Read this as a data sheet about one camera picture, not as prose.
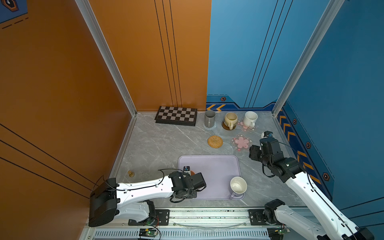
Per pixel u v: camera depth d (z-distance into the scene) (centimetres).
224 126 109
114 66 92
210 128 108
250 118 105
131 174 87
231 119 105
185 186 55
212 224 73
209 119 102
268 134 67
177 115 114
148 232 71
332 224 39
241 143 103
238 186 83
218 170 92
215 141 102
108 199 41
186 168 73
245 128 109
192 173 79
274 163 54
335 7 70
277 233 70
